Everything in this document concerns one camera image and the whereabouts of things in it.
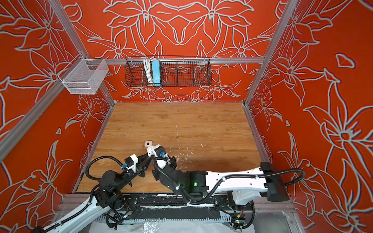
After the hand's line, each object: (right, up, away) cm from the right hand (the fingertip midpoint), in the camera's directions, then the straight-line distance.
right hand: (151, 155), depth 61 cm
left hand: (-2, -2, +7) cm, 7 cm away
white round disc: (-1, 0, +6) cm, 6 cm away
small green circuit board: (+42, -34, +8) cm, 54 cm away
